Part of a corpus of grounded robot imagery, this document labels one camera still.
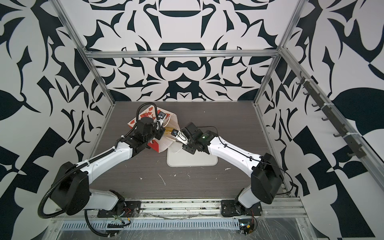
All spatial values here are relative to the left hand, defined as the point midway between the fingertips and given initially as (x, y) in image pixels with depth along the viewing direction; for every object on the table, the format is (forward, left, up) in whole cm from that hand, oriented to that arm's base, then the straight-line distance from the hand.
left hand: (160, 119), depth 84 cm
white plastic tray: (-13, -9, -19) cm, 25 cm away
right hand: (-10, -15, -5) cm, 19 cm away
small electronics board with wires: (-48, -41, -21) cm, 67 cm away
